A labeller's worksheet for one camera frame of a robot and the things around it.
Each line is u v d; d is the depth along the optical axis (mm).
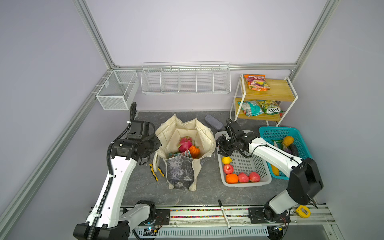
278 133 1106
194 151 877
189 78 1078
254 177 808
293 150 916
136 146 462
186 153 788
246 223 723
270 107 972
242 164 913
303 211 738
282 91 870
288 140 962
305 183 433
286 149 916
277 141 1008
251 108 964
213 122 1108
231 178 804
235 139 652
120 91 1032
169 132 815
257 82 862
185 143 927
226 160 883
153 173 872
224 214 744
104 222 363
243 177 807
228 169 845
